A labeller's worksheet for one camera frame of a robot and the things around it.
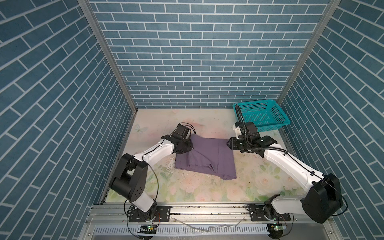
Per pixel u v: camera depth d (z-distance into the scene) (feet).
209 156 3.01
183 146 2.52
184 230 2.53
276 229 2.35
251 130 2.06
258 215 2.39
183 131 2.34
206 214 2.47
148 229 2.37
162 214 2.41
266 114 3.91
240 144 2.29
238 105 4.05
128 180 1.46
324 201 1.41
